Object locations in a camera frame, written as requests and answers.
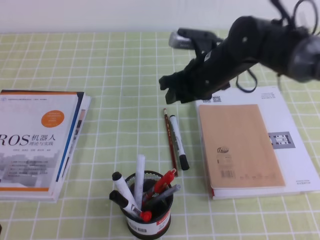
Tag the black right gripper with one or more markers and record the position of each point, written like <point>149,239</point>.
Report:
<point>197,81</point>

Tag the white marker short black cap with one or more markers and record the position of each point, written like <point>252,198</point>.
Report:
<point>179,144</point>

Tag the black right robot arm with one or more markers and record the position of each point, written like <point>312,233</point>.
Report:
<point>288,51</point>

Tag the red clip ballpoint pen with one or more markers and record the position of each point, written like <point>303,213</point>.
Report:
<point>160,185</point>

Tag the grey gel pen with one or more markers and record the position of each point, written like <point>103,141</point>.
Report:
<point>167,193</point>

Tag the translucent white pen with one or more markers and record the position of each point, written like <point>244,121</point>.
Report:
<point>139,180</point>

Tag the black mesh pen holder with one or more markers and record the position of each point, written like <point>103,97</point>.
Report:
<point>161,212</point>

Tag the red capped pen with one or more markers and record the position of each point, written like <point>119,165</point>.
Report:
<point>146,216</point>

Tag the red pencil with eraser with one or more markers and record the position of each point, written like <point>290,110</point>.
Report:
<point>170,141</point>

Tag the tan kraft notebook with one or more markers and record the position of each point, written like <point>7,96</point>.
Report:
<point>237,148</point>

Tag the white marker upper black cap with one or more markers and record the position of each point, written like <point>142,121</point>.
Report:
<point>122,187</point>

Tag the white marker lower black cap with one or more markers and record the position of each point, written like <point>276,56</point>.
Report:
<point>125,204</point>

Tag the white ROS robotics book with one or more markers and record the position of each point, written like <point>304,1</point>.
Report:
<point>32,140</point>

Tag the large white book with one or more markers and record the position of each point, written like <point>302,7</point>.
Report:
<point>297,168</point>

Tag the lower book with white pages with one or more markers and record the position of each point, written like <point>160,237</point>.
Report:
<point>72,147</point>

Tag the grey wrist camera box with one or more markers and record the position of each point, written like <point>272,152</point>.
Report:
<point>190,39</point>

